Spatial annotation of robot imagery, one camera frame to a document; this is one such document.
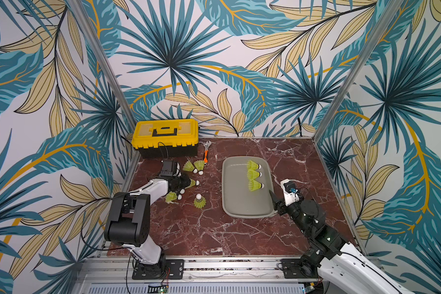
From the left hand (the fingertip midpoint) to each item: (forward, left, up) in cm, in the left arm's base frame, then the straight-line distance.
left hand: (189, 181), depth 94 cm
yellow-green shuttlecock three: (-2, -33, +1) cm, 33 cm away
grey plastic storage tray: (+3, -30, -3) cm, 30 cm away
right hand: (-12, -40, +16) cm, 45 cm away
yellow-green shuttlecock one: (+5, -33, 0) cm, 34 cm away
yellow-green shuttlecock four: (+10, +1, -1) cm, 10 cm away
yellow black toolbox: (+21, +11, +10) cm, 26 cm away
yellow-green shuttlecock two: (+10, -33, +1) cm, 35 cm away
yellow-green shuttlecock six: (+1, -2, -2) cm, 3 cm away
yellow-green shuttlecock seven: (-11, -6, 0) cm, 12 cm away
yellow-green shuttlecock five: (+11, -4, 0) cm, 12 cm away
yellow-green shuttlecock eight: (-8, +8, -1) cm, 11 cm away
